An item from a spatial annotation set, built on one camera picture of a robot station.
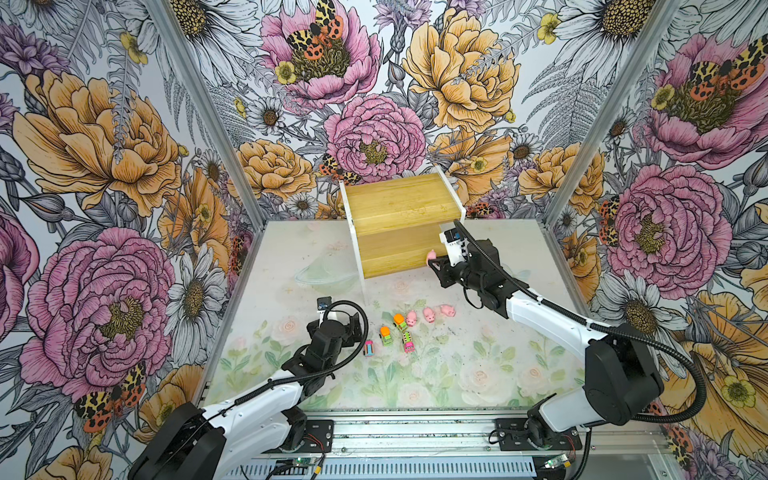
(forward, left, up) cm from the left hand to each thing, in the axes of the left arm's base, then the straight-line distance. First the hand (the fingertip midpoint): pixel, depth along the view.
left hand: (342, 324), depth 87 cm
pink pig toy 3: (+5, -26, -4) cm, 27 cm away
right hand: (+11, -26, +12) cm, 30 cm away
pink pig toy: (+13, -26, +14) cm, 32 cm away
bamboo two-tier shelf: (+14, -15, +27) cm, 34 cm away
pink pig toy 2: (+6, -32, -4) cm, 33 cm away
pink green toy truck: (-5, -19, -4) cm, 20 cm away
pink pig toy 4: (+4, -20, -4) cm, 21 cm away
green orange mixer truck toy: (+2, -17, -4) cm, 17 cm away
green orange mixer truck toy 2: (-2, -12, -4) cm, 13 cm away
